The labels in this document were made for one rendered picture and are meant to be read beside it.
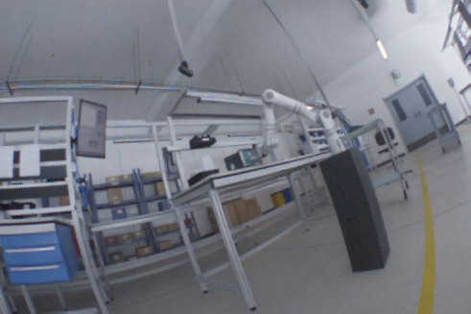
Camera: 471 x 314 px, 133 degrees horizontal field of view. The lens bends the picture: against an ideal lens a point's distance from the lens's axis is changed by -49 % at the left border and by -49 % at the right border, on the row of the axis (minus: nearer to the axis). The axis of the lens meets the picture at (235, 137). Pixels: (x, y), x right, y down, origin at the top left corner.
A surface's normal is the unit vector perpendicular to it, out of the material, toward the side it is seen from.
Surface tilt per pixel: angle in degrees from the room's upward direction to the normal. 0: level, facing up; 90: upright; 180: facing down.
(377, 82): 90
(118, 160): 90
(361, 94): 90
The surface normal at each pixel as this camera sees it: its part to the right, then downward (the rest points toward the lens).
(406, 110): -0.76, 0.04
